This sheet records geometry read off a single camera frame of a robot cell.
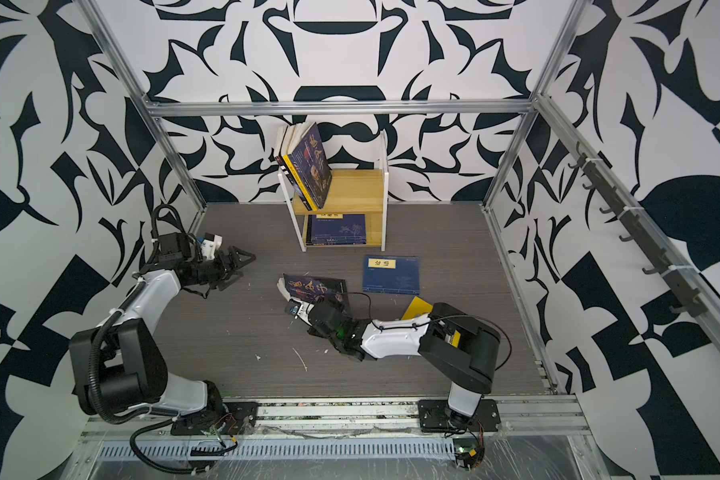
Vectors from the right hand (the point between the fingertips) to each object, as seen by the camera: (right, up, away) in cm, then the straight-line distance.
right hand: (317, 298), depth 85 cm
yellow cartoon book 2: (+30, -4, +7) cm, 31 cm away
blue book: (+1, +24, +20) cm, 31 cm away
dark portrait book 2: (-3, +2, +6) cm, 7 cm away
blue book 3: (+23, +5, +15) cm, 27 cm away
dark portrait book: (-2, +36, 0) cm, 36 cm away
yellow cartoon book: (-2, +37, -1) cm, 37 cm away
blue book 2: (+8, +19, +17) cm, 27 cm away
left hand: (-19, +10, 0) cm, 22 cm away
